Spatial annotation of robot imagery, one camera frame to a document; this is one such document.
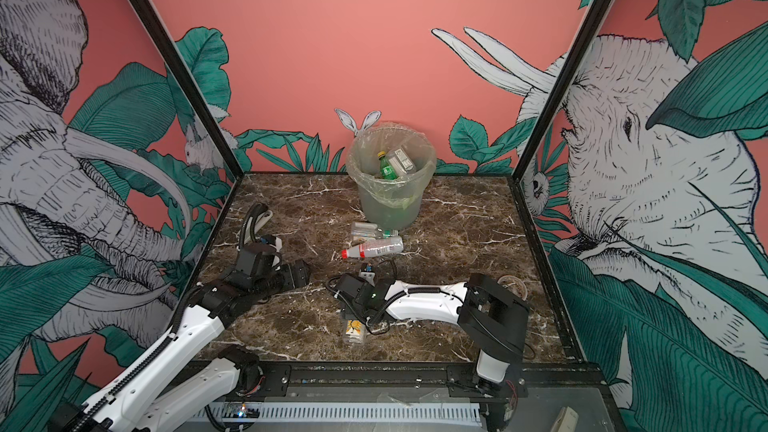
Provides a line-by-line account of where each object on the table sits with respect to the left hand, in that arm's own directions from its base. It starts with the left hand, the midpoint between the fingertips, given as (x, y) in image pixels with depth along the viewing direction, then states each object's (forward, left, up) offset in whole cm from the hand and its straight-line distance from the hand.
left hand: (298, 267), depth 79 cm
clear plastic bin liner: (+35, -17, +5) cm, 40 cm away
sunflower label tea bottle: (-15, -15, -8) cm, 23 cm away
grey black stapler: (+25, +21, -10) cm, 33 cm away
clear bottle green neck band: (+21, -16, -14) cm, 29 cm away
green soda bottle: (+33, -25, +3) cm, 41 cm away
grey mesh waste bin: (+22, -25, -8) cm, 34 cm away
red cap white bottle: (+11, -20, -9) cm, 25 cm away
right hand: (-9, -12, -10) cm, 18 cm away
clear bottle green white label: (+32, -29, +8) cm, 44 cm away
